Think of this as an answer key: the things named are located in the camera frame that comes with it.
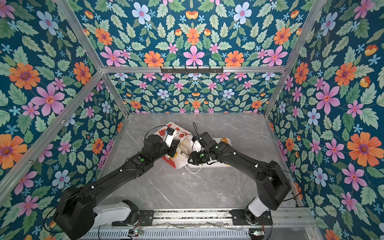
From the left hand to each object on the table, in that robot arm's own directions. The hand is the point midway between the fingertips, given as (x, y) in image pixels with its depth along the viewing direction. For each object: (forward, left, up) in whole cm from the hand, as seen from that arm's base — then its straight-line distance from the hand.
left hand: (180, 137), depth 78 cm
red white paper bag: (-4, +2, -18) cm, 19 cm away
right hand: (-9, -4, -9) cm, 13 cm away
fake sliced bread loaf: (+10, -28, -20) cm, 35 cm away
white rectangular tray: (-17, -16, +1) cm, 23 cm away
